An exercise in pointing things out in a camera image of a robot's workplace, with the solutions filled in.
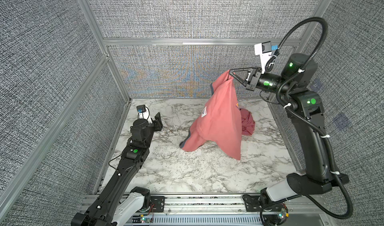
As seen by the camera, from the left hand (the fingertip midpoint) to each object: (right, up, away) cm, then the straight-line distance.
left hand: (154, 113), depth 75 cm
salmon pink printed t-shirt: (+31, -4, -12) cm, 33 cm away
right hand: (+32, +15, -23) cm, 42 cm away
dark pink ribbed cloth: (+56, -7, +22) cm, 60 cm away
